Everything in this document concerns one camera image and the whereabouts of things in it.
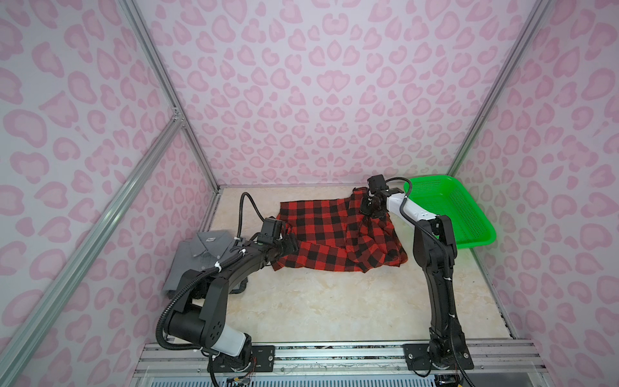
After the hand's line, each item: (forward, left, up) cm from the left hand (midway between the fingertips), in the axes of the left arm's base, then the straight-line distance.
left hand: (293, 240), depth 92 cm
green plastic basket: (+27, -68, -6) cm, 73 cm away
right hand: (+18, -30, -3) cm, 35 cm away
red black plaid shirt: (+8, -15, -8) cm, 19 cm away
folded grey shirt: (-3, +35, -2) cm, 35 cm away
